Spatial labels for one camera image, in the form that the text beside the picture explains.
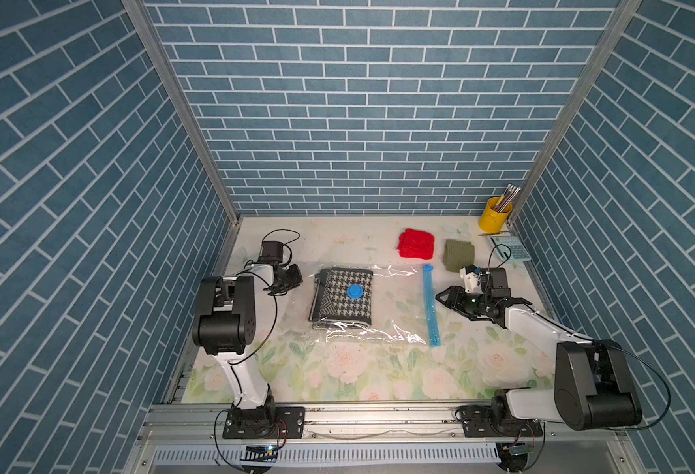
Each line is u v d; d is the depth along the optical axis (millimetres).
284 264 873
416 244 1077
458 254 1052
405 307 943
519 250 1094
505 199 1089
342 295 940
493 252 1079
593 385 428
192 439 732
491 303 693
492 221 1132
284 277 908
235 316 509
